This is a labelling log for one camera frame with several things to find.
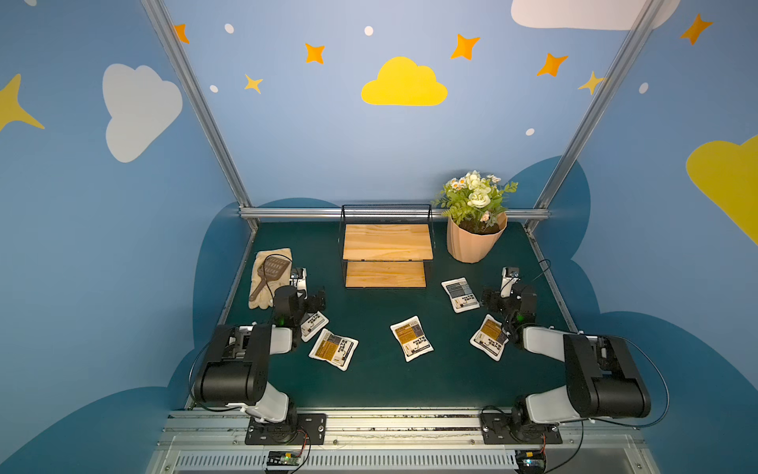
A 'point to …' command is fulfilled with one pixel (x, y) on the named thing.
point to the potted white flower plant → (476, 203)
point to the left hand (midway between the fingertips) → (308, 283)
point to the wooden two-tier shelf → (386, 246)
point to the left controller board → (282, 460)
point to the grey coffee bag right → (460, 293)
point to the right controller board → (530, 460)
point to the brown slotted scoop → (270, 269)
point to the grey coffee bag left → (312, 325)
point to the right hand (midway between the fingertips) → (503, 285)
